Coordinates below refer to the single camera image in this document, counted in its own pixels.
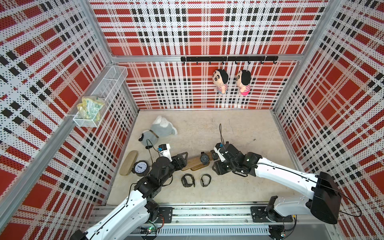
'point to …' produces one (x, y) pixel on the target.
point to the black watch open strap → (201, 181)
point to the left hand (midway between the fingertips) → (185, 154)
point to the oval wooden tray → (128, 163)
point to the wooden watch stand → (196, 164)
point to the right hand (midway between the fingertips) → (218, 166)
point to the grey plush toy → (160, 127)
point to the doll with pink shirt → (243, 79)
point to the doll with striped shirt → (220, 78)
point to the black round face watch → (204, 158)
